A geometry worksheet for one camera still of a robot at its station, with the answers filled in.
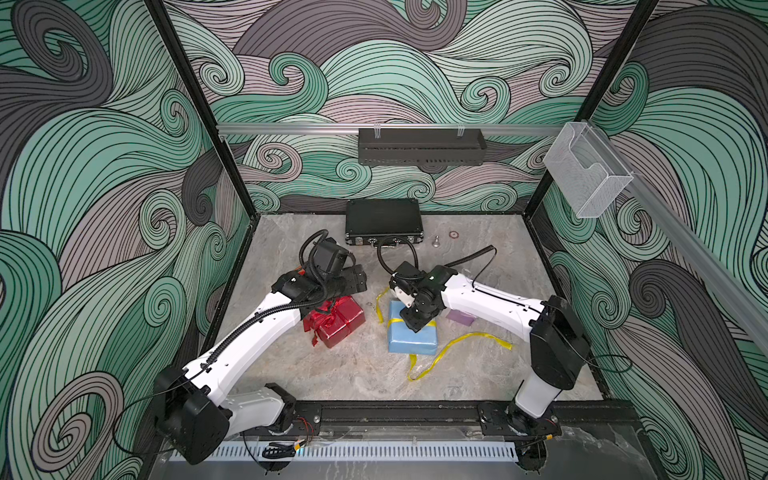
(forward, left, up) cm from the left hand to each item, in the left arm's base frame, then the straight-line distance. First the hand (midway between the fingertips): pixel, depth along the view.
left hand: (354, 276), depth 78 cm
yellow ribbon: (-7, -22, -14) cm, 27 cm away
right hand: (-7, -16, -13) cm, 22 cm away
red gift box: (-7, +6, -13) cm, 16 cm away
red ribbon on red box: (-6, +9, -12) cm, 16 cm away
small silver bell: (+27, -28, -19) cm, 43 cm away
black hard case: (+36, -2, -17) cm, 40 cm away
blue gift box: (-12, -13, -12) cm, 22 cm away
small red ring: (+32, -36, -20) cm, 52 cm away
